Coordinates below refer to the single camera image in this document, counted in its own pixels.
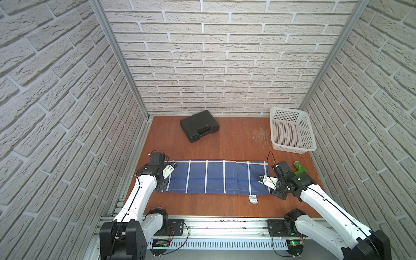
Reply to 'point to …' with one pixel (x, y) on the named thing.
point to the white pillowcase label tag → (253, 199)
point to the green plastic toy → (299, 170)
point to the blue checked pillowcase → (216, 176)
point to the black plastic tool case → (200, 124)
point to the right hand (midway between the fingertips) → (279, 185)
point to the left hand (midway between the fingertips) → (156, 176)
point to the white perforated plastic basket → (291, 130)
